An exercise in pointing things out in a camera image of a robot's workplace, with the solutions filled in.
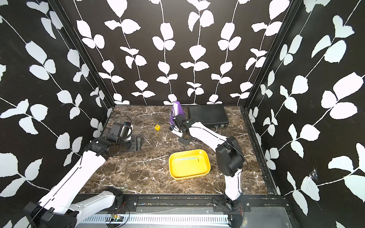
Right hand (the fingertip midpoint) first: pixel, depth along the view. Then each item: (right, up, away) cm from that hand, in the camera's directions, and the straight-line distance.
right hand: (185, 135), depth 91 cm
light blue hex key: (+2, -13, -8) cm, 15 cm away
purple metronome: (-6, +17, +10) cm, 21 cm away
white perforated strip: (+9, -40, -21) cm, 46 cm away
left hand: (-27, -1, -14) cm, 30 cm away
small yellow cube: (-21, +5, +13) cm, 25 cm away
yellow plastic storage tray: (0, -19, -8) cm, 21 cm away
